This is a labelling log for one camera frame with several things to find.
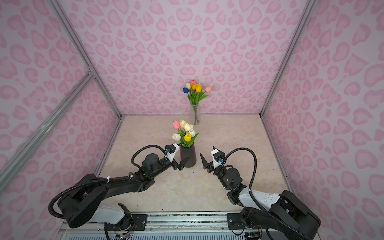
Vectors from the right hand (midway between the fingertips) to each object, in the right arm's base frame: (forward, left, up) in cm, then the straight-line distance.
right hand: (207, 150), depth 76 cm
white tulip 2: (0, +14, +11) cm, 18 cm away
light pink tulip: (+38, -1, +9) cm, 39 cm away
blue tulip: (+38, +13, +8) cm, 41 cm away
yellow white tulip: (+41, +12, +10) cm, 44 cm away
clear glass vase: (+37, +7, -9) cm, 39 cm away
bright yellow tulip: (+37, +8, +12) cm, 40 cm away
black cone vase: (+3, +10, -8) cm, 14 cm away
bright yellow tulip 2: (+36, +5, +11) cm, 38 cm away
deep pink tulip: (+9, +16, +9) cm, 20 cm away
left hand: (+2, +12, -2) cm, 12 cm away
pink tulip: (+41, +9, +12) cm, 44 cm away
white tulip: (+9, +13, +10) cm, 19 cm away
